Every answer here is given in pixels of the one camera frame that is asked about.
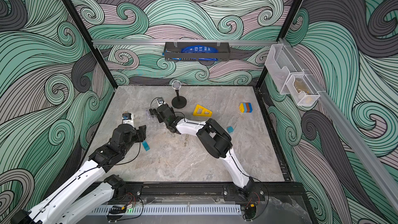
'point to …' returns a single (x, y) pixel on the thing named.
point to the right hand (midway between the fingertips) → (165, 108)
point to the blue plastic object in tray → (198, 48)
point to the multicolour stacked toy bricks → (245, 107)
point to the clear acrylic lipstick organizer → (153, 121)
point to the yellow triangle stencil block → (200, 110)
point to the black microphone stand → (179, 101)
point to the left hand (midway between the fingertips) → (141, 125)
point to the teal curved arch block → (145, 145)
